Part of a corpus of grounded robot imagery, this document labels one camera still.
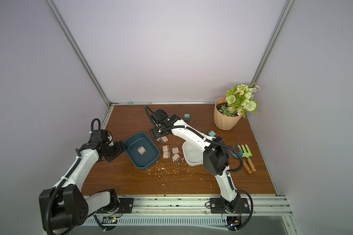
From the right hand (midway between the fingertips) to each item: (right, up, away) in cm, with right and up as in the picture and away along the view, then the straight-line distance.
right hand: (157, 131), depth 85 cm
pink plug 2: (+2, -7, +10) cm, 12 cm away
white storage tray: (+22, -16, +5) cm, 27 cm away
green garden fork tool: (+57, -15, +7) cm, 59 cm away
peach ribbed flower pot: (+42, +5, +10) cm, 43 cm away
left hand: (-20, -10, 0) cm, 22 cm away
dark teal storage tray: (-5, -17, +1) cm, 18 cm away
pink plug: (-12, -13, +7) cm, 18 cm away
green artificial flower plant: (+49, +19, 0) cm, 52 cm away
